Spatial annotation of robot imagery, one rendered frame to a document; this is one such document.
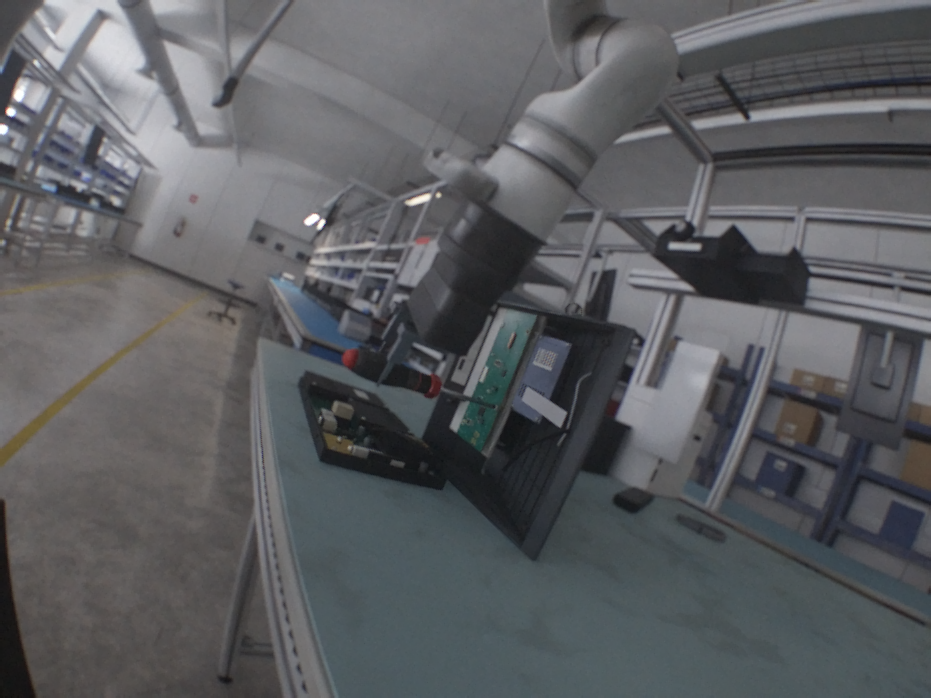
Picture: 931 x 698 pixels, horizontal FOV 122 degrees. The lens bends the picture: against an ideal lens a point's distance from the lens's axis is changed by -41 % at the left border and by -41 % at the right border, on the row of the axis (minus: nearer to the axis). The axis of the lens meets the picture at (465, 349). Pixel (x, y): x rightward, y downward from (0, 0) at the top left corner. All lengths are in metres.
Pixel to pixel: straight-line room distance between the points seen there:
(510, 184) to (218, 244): 11.36
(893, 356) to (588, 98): 1.99
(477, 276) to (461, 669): 0.26
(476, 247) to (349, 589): 0.24
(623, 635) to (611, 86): 0.39
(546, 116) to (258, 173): 11.50
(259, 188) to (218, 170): 1.21
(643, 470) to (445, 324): 0.67
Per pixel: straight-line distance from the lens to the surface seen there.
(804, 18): 0.88
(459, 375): 0.54
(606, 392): 0.35
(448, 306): 0.34
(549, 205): 0.33
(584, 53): 0.37
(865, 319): 0.95
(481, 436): 0.47
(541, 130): 0.33
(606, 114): 0.34
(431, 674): 0.22
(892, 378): 2.18
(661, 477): 0.96
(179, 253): 11.75
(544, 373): 0.43
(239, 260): 11.57
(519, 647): 0.27
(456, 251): 0.33
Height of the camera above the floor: 1.14
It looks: level
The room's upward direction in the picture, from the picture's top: 22 degrees clockwise
